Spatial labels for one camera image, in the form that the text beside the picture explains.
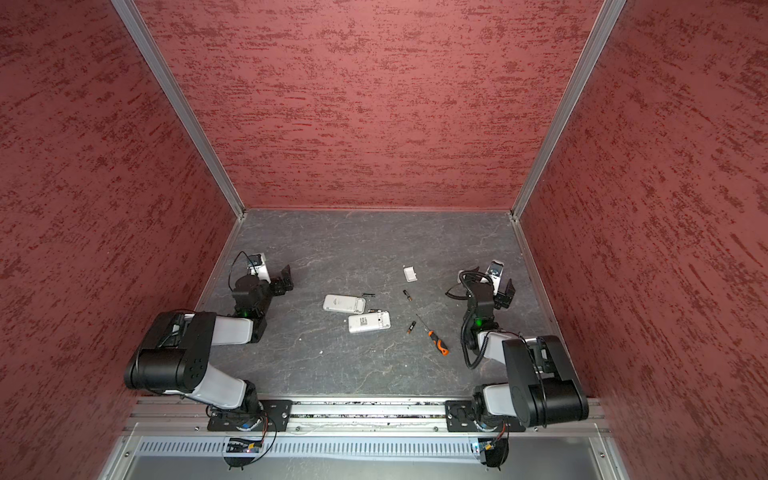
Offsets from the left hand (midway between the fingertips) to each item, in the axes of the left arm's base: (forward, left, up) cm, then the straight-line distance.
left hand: (276, 272), depth 94 cm
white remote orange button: (-7, -22, -7) cm, 24 cm away
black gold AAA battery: (-3, -43, -7) cm, 43 cm away
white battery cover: (+5, -44, -8) cm, 45 cm away
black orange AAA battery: (-15, -44, -7) cm, 47 cm away
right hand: (-3, -68, +4) cm, 68 cm away
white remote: (-14, -31, -6) cm, 34 cm away
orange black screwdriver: (-21, -52, -6) cm, 57 cm away
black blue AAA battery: (-4, -30, -7) cm, 31 cm away
